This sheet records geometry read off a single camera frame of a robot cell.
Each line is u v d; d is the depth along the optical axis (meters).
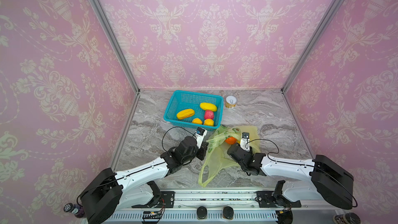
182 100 1.21
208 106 1.06
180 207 0.73
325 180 0.43
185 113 1.03
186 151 0.61
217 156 0.83
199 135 0.70
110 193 0.41
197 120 0.97
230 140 0.88
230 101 1.06
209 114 1.00
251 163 0.63
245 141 0.75
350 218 0.61
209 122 0.96
